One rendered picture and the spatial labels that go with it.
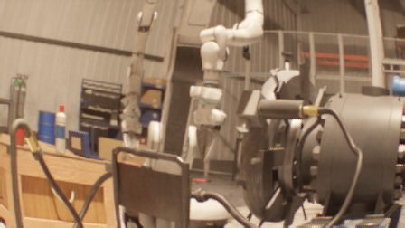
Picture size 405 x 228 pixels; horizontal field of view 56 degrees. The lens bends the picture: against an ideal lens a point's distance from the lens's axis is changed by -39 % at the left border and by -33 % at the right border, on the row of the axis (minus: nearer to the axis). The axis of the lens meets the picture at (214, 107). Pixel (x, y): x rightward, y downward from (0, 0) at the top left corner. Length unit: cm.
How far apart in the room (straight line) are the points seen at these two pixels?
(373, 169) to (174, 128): 113
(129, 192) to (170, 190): 22
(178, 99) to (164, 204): 78
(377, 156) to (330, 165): 29
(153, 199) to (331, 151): 76
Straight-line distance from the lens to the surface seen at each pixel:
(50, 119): 1004
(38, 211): 207
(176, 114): 256
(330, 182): 218
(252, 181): 224
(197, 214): 243
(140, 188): 195
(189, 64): 240
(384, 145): 206
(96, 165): 230
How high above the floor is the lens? 60
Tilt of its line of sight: 4 degrees up
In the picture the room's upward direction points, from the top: 5 degrees clockwise
